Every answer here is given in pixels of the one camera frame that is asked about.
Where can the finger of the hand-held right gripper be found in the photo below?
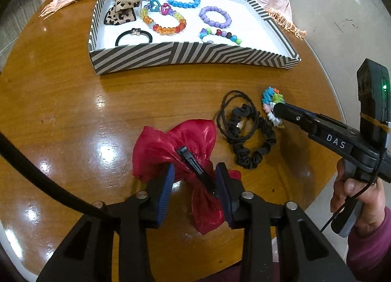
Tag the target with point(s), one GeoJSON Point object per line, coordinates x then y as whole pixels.
{"type": "Point", "coordinates": [293, 118]}
{"type": "Point", "coordinates": [323, 118]}

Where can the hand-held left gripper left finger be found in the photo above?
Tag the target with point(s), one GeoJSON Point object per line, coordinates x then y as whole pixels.
{"type": "Point", "coordinates": [165, 196]}

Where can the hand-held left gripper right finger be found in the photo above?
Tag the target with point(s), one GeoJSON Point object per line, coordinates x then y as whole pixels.
{"type": "Point", "coordinates": [223, 190]}

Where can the red bow hair clip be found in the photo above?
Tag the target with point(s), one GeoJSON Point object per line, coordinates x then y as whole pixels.
{"type": "Point", "coordinates": [158, 144]}

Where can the black white striped box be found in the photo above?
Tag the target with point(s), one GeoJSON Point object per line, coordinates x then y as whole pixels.
{"type": "Point", "coordinates": [137, 58]}

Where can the person's right forearm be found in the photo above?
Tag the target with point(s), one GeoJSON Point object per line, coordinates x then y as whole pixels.
{"type": "Point", "coordinates": [372, 254]}

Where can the person's right hand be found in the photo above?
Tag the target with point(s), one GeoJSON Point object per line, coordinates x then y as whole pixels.
{"type": "Point", "coordinates": [372, 208]}

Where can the black scrunchie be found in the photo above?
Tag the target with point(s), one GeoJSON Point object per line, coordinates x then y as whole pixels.
{"type": "Point", "coordinates": [247, 159]}

